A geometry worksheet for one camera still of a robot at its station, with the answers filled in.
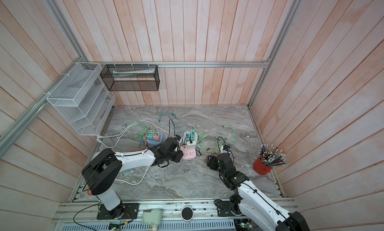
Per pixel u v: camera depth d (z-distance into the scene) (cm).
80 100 72
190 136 94
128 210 73
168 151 70
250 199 53
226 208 73
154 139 96
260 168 80
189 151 91
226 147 75
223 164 62
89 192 46
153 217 68
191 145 89
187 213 69
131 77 104
